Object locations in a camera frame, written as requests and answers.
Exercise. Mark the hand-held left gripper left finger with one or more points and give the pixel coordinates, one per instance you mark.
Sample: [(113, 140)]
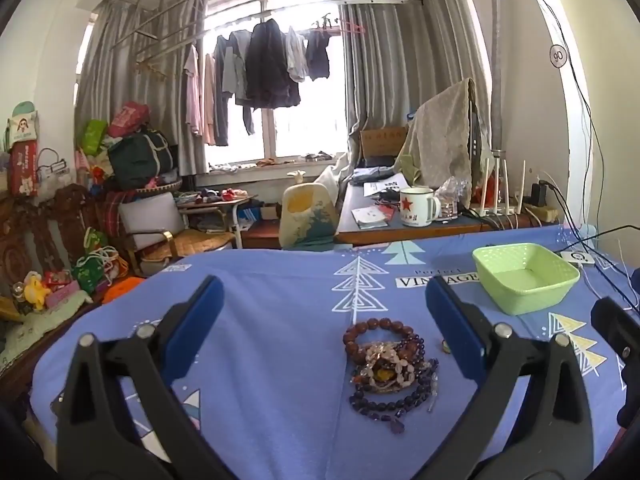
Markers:
[(202, 310)]

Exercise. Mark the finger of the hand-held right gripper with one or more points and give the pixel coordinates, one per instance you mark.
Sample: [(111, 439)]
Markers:
[(620, 330)]

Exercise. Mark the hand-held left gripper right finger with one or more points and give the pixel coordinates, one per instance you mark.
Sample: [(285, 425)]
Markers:
[(450, 320)]

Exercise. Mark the clear crystal bead strand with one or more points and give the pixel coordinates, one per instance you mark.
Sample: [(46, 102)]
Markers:
[(433, 390)]

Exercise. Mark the green plastic basket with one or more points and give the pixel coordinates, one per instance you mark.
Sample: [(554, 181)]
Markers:
[(525, 280)]

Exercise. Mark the blue printed tablecloth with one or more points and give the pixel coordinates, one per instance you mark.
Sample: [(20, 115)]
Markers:
[(280, 310)]

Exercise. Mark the white power strip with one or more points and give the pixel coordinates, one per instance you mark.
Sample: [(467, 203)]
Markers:
[(578, 257)]

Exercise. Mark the wooden desk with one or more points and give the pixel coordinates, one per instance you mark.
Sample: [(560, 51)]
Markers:
[(400, 234)]

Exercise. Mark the wooden armchair white cushion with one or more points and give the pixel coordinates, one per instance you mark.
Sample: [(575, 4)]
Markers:
[(150, 220)]

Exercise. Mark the small folding table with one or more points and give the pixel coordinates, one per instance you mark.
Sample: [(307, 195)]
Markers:
[(215, 204)]

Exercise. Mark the white enamel mug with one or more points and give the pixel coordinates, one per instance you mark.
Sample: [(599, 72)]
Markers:
[(415, 210)]

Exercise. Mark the clear crumpled plastic bag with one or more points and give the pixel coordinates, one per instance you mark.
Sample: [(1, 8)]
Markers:
[(452, 200)]

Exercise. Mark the red and white booklet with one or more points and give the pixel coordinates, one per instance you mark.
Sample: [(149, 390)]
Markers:
[(370, 216)]

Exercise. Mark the beige chair back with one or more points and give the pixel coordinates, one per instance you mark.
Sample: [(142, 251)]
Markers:
[(305, 220)]

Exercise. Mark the white router with antennas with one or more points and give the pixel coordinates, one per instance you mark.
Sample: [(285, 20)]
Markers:
[(505, 185)]

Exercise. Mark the white paper sheet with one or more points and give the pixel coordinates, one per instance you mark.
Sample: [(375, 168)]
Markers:
[(385, 186)]

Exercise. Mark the black power adapter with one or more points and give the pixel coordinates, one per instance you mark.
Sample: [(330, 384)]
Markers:
[(539, 194)]

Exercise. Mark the dark green duffel bag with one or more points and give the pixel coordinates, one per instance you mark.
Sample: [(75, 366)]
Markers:
[(140, 157)]

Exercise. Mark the yellow plush toy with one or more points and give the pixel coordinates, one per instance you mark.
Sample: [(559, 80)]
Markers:
[(36, 291)]

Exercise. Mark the black monitor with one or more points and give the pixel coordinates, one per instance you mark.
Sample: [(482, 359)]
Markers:
[(480, 150)]

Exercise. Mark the grey cloth cover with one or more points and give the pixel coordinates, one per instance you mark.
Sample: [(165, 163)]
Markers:
[(440, 135)]

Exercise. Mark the carved wooden bench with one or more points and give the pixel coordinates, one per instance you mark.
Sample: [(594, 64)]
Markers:
[(30, 240)]

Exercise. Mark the cardboard box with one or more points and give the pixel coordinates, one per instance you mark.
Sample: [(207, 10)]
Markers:
[(382, 142)]

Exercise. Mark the green shopping bag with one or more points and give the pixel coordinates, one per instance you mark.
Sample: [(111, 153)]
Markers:
[(95, 137)]

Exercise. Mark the red bag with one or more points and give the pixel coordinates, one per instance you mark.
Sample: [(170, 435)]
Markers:
[(129, 119)]

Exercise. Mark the red diaper packet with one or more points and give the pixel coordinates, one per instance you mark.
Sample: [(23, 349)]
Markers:
[(22, 167)]

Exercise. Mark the grey curtain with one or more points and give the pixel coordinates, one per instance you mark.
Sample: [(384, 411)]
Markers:
[(115, 85), (390, 60)]

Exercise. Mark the row of hanging clothes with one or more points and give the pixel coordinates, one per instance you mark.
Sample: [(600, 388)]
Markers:
[(270, 65)]

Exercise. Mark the grey pipe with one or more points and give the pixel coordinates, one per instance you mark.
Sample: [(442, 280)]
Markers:
[(496, 60)]

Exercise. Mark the round white sticker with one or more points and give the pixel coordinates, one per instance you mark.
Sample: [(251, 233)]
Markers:
[(557, 56)]

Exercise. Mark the pink clothes hanger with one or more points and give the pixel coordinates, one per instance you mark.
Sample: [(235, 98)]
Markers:
[(352, 27)]

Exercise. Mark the metal clothes rail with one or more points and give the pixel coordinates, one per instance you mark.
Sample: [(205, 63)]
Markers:
[(375, 0)]

